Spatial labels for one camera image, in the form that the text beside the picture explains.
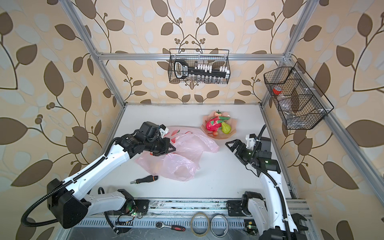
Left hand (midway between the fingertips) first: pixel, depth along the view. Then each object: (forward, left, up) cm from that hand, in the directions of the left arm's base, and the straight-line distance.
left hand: (177, 148), depth 73 cm
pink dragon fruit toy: (+24, -20, -11) cm, 33 cm away
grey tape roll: (-30, -25, -21) cm, 45 cm away
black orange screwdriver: (-10, +16, -18) cm, 26 cm away
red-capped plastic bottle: (+18, -56, +11) cm, 60 cm away
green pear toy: (+23, -28, -15) cm, 39 cm away
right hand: (+2, -28, -4) cm, 28 cm away
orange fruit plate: (+31, -34, -17) cm, 49 cm away
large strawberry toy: (+21, -21, -16) cm, 34 cm away
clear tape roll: (-29, -12, -21) cm, 38 cm away
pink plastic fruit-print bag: (-8, -3, 0) cm, 8 cm away
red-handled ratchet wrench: (-30, +7, -19) cm, 36 cm away
